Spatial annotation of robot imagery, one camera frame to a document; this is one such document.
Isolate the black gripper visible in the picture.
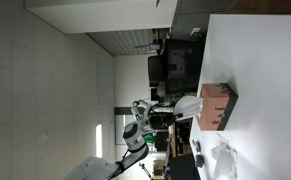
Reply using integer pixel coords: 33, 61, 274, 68
149, 112, 184, 131

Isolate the brown cardboard box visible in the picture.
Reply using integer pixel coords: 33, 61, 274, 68
152, 27, 171, 41
196, 82, 240, 132

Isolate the small green cloth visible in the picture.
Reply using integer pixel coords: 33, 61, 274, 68
142, 132, 157, 144

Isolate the black computer monitor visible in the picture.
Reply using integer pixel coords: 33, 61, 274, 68
164, 38, 207, 96

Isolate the clear plastic bag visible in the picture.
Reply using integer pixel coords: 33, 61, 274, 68
210, 132, 239, 180

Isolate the white wall power outlet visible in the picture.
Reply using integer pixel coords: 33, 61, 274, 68
190, 27, 202, 37

